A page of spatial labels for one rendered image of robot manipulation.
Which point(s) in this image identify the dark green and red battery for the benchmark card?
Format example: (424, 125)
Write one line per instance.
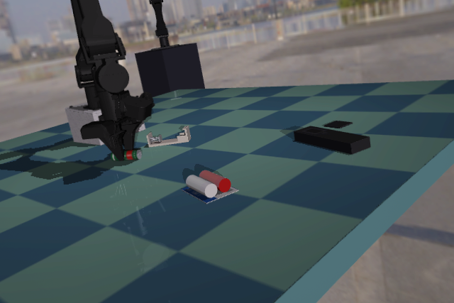
(129, 155)

